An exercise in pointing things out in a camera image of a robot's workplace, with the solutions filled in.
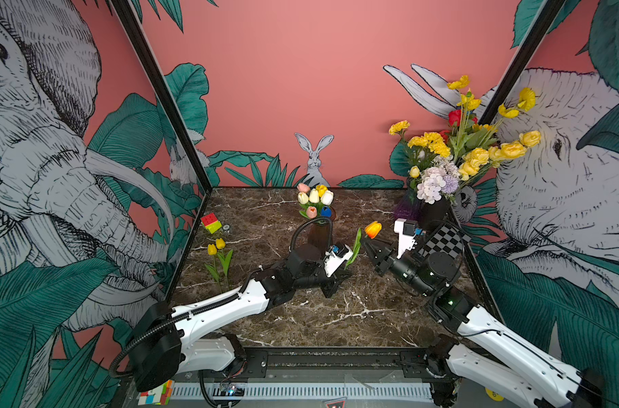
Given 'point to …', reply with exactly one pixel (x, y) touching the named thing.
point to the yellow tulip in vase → (321, 189)
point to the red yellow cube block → (211, 223)
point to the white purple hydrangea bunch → (440, 179)
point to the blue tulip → (326, 212)
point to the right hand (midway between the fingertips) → (362, 238)
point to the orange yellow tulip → (371, 230)
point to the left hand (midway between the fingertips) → (353, 272)
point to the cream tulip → (314, 195)
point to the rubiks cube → (160, 395)
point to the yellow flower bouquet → (473, 144)
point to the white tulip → (327, 197)
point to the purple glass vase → (409, 206)
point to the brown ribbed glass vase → (320, 232)
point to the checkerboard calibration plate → (446, 240)
